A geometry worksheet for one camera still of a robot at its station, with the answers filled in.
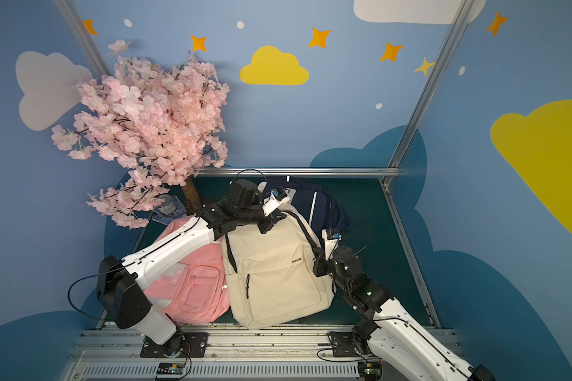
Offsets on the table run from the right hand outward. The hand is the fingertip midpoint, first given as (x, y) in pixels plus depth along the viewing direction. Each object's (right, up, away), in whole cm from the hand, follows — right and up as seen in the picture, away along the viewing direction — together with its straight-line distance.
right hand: (319, 246), depth 78 cm
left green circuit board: (-47, -36, -6) cm, 60 cm away
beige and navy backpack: (-17, -11, +4) cm, 20 cm away
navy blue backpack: (+3, +16, +29) cm, 33 cm away
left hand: (-12, +13, -1) cm, 18 cm away
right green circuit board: (+15, -38, -5) cm, 41 cm away
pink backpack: (-43, -16, +4) cm, 46 cm away
